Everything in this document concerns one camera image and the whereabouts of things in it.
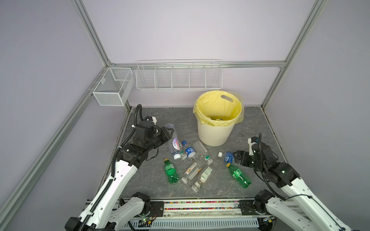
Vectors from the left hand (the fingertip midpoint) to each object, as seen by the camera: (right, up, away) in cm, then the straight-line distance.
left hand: (172, 133), depth 71 cm
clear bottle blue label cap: (+9, -13, +18) cm, 24 cm away
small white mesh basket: (-45, +31, +31) cm, 62 cm away
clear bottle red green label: (+4, -16, +19) cm, 25 cm away
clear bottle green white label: (+16, -26, +8) cm, 31 cm away
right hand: (+35, -12, +5) cm, 38 cm away
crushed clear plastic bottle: (+24, +7, +4) cm, 26 cm away
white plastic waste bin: (+27, -5, +34) cm, 44 cm away
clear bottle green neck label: (+16, -14, +20) cm, 29 cm away
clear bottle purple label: (+2, -5, -4) cm, 6 cm away
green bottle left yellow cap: (-3, -25, +16) cm, 30 cm away
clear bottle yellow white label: (+9, -23, +10) cm, 27 cm away
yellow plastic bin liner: (+27, +15, +25) cm, 40 cm away
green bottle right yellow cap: (+36, -25, +10) cm, 45 cm away
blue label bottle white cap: (+32, -16, +16) cm, 39 cm away
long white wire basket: (+1, +38, +26) cm, 46 cm away
